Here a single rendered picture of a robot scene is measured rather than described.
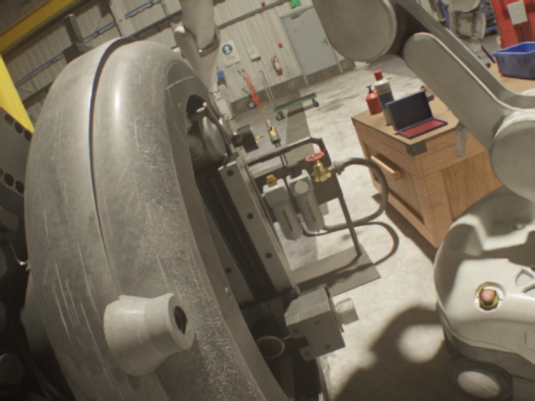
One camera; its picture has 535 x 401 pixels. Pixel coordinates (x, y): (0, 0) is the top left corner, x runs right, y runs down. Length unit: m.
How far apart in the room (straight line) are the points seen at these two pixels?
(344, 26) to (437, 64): 0.20
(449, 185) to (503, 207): 0.40
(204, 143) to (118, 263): 0.33
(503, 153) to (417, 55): 0.25
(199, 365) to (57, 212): 0.15
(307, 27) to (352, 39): 10.41
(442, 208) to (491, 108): 0.71
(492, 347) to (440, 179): 0.73
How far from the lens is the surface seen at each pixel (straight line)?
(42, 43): 13.94
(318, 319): 0.61
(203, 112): 0.54
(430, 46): 0.76
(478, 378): 0.93
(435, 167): 1.35
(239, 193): 0.57
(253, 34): 11.26
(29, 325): 0.61
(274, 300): 0.65
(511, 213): 1.07
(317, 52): 11.16
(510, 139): 0.72
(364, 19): 0.76
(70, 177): 0.29
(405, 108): 1.47
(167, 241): 0.26
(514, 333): 0.76
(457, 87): 0.76
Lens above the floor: 0.86
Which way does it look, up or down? 18 degrees down
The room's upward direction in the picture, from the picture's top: 23 degrees counter-clockwise
